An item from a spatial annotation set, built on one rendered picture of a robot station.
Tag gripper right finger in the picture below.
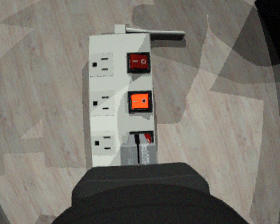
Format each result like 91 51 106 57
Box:
137 134 157 165

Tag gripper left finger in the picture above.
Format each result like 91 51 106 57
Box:
120 134 138 166

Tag white power strip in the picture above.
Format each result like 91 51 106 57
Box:
89 24 185 167

